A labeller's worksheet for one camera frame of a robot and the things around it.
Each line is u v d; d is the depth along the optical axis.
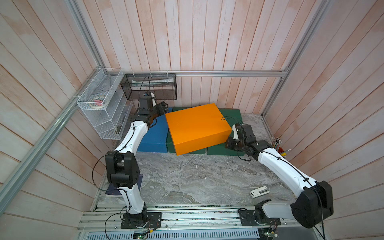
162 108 0.79
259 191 0.80
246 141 0.63
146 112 0.68
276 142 0.82
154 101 0.71
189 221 0.73
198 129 0.80
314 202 0.41
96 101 0.73
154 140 0.90
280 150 0.88
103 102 0.69
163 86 0.97
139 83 0.91
